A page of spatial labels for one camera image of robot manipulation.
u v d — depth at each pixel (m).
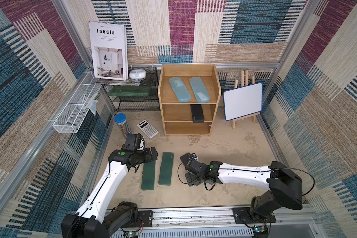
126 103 1.19
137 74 0.87
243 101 0.99
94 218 0.39
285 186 0.43
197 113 0.91
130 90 0.97
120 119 0.89
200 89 0.87
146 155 0.70
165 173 0.87
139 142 0.65
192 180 0.74
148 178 0.86
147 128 1.08
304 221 0.75
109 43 0.76
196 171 0.63
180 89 0.86
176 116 0.92
